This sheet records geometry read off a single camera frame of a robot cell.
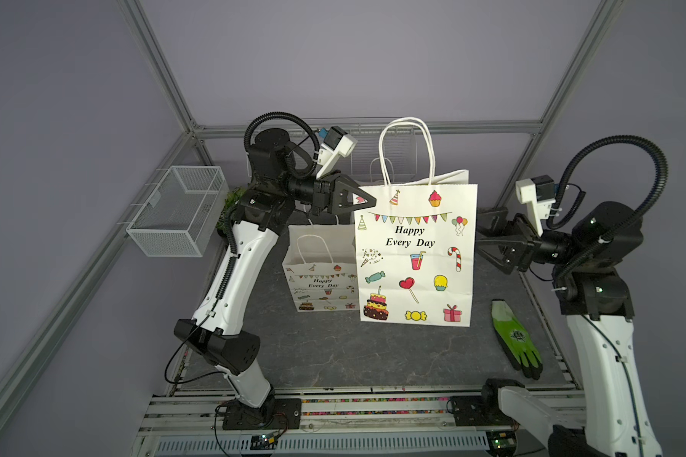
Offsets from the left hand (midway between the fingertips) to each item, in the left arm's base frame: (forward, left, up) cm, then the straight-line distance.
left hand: (375, 208), depth 49 cm
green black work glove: (-9, -45, -50) cm, 68 cm away
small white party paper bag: (+7, +12, -27) cm, 30 cm away
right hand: (-3, -16, -4) cm, 17 cm away
